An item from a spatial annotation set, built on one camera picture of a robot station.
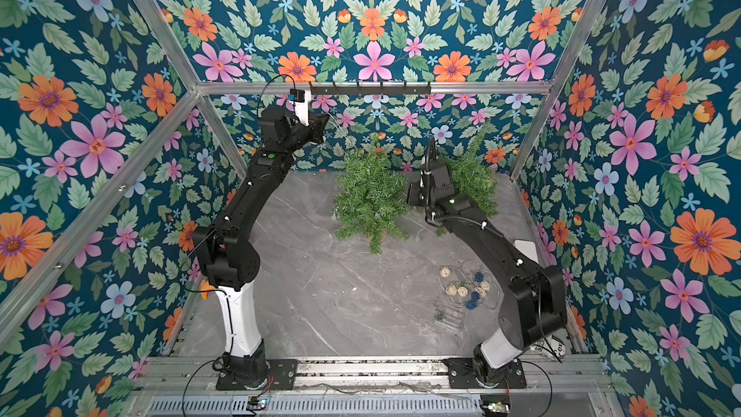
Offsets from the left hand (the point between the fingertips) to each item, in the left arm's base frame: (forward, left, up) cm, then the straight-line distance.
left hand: (328, 111), depth 82 cm
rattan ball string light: (-39, -40, -40) cm, 69 cm away
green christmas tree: (-25, -11, -11) cm, 29 cm away
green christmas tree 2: (-19, -39, -10) cm, 45 cm away
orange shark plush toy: (-33, +44, -39) cm, 67 cm away
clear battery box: (-48, -31, -39) cm, 70 cm away
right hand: (-16, -26, -16) cm, 35 cm away
